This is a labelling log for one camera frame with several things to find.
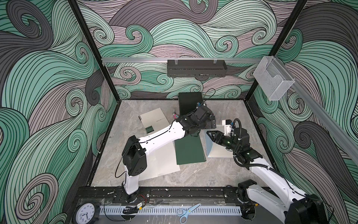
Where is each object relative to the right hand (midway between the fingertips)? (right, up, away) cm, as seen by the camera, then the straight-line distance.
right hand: (206, 134), depth 78 cm
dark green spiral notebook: (-9, -13, +12) cm, 20 cm away
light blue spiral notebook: (+6, -11, +6) cm, 14 cm away
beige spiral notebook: (-35, +5, +28) cm, 45 cm away
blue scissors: (-14, -38, -10) cm, 42 cm away
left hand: (+2, +8, -1) cm, 8 cm away
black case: (-7, +21, +39) cm, 45 cm away
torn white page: (-27, -19, +9) cm, 34 cm away
